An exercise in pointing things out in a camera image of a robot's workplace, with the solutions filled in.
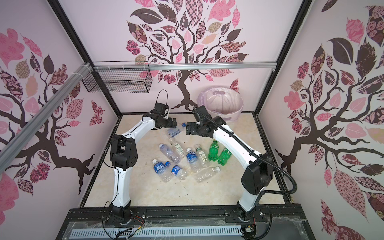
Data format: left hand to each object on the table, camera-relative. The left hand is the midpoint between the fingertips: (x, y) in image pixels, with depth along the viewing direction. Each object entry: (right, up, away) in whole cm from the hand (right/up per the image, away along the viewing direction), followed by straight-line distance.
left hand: (170, 124), depth 101 cm
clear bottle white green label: (+6, -16, -7) cm, 18 cm away
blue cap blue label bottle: (+7, -27, -18) cm, 33 cm away
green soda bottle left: (+29, -18, -9) cm, 35 cm away
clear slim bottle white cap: (+1, -19, -9) cm, 21 cm away
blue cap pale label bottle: (+1, -6, +3) cm, 6 cm away
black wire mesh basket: (-32, +31, -6) cm, 45 cm away
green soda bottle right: (+36, -20, -11) cm, 42 cm away
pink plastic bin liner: (+36, +17, 0) cm, 40 cm away
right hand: (+17, -3, -19) cm, 25 cm away
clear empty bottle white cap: (+24, -30, -13) cm, 41 cm away
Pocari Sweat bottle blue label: (+16, -23, -10) cm, 30 cm away
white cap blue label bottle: (-3, -27, -16) cm, 31 cm away
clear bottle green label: (+22, -20, -11) cm, 31 cm away
